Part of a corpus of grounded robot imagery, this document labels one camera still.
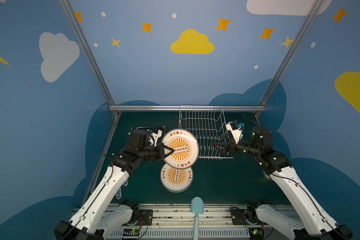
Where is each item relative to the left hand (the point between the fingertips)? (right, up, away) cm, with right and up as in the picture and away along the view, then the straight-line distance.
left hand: (173, 149), depth 70 cm
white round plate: (+6, 0, +3) cm, 7 cm away
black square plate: (-8, +10, -2) cm, 13 cm away
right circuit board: (+42, -43, +3) cm, 60 cm away
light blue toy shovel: (+12, -31, +6) cm, 34 cm away
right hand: (+22, +5, -1) cm, 23 cm away
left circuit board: (-21, -42, +2) cm, 47 cm away
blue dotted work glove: (-31, -26, +11) cm, 42 cm away
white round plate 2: (+1, -20, +15) cm, 26 cm away
